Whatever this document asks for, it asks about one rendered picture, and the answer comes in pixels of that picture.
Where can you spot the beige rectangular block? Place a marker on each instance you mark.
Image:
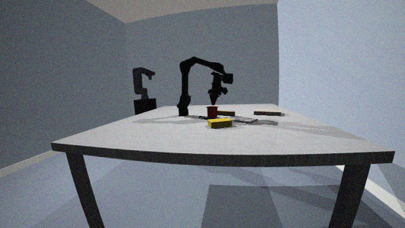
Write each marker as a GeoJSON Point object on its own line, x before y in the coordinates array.
{"type": "Point", "coordinates": [272, 112]}

